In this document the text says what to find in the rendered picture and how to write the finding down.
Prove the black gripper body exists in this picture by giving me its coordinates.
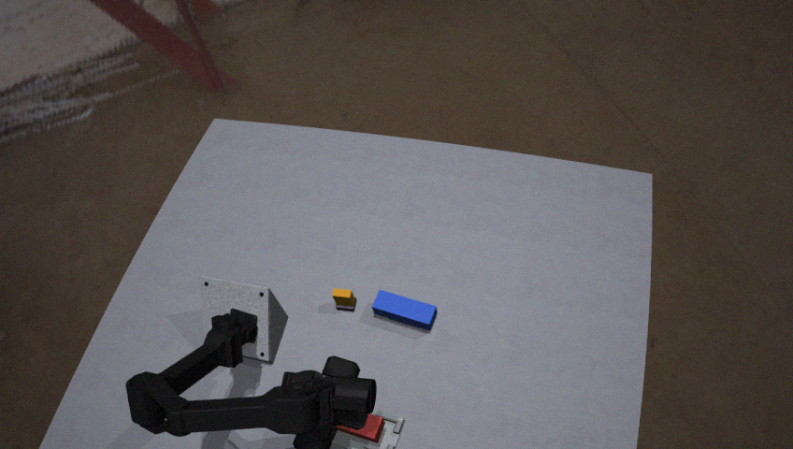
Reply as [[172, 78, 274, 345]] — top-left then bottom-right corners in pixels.
[[293, 355, 360, 449]]

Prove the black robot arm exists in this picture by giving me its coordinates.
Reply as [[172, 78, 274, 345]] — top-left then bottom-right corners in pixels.
[[125, 309, 377, 437]]

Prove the yellow rectangular block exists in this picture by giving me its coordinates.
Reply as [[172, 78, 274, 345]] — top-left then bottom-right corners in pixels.
[[332, 288, 354, 307]]

